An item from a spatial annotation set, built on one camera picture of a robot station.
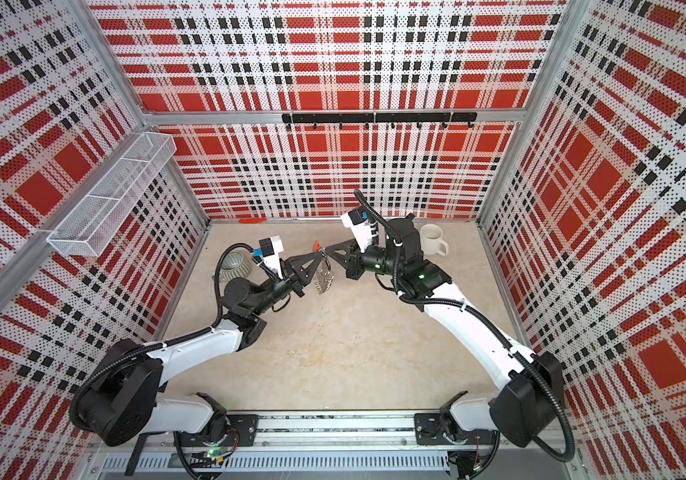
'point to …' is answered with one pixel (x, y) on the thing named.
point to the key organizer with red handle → (325, 276)
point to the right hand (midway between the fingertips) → (328, 253)
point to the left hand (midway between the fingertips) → (325, 258)
